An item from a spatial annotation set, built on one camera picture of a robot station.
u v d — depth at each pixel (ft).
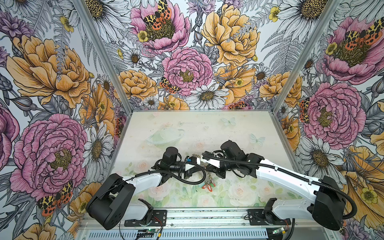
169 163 2.23
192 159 2.18
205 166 2.49
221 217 2.50
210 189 2.63
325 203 1.29
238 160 1.97
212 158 1.62
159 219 2.40
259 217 2.44
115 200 1.42
